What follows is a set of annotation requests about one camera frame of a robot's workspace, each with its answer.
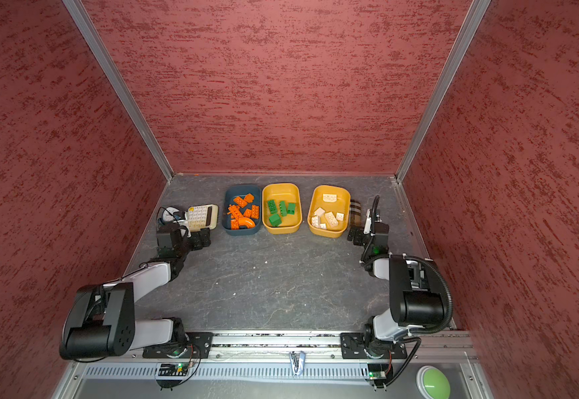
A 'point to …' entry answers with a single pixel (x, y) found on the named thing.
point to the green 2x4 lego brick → (272, 206)
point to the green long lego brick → (283, 208)
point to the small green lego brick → (274, 219)
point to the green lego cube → (291, 209)
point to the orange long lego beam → (235, 213)
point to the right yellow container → (341, 205)
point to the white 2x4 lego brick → (329, 198)
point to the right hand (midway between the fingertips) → (362, 227)
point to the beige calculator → (203, 216)
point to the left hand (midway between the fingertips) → (198, 234)
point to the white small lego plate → (339, 216)
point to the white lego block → (314, 221)
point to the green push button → (433, 383)
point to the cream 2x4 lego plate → (331, 219)
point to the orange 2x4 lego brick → (242, 203)
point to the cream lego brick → (319, 211)
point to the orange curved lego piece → (246, 222)
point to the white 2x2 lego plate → (323, 226)
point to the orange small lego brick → (254, 212)
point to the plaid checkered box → (355, 214)
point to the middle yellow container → (291, 194)
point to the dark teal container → (230, 192)
